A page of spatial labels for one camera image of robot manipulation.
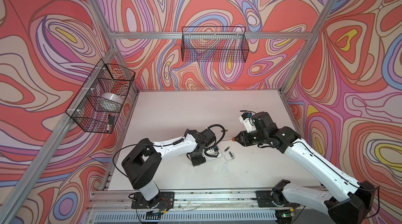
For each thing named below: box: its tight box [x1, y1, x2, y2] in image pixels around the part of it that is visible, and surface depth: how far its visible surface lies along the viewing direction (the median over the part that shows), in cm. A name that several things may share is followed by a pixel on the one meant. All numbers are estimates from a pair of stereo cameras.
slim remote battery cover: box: [221, 162, 229, 174], surface depth 86 cm
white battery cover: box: [224, 151, 232, 161], surface depth 90 cm
